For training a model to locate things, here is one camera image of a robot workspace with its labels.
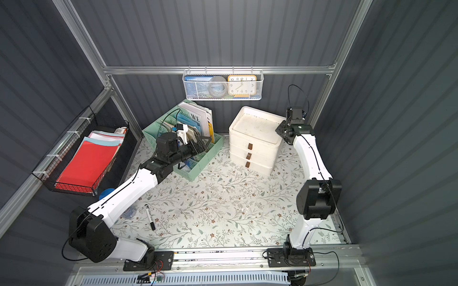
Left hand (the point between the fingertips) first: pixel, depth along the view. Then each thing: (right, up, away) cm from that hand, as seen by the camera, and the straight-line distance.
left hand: (204, 140), depth 76 cm
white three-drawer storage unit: (+23, -1, +11) cm, 25 cm away
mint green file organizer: (-8, -11, +20) cm, 24 cm away
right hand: (+40, +6, +11) cm, 41 cm away
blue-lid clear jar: (-40, -22, -3) cm, 46 cm away
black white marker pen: (-27, -38, +8) cm, 47 cm away
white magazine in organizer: (-5, +15, +19) cm, 25 cm away
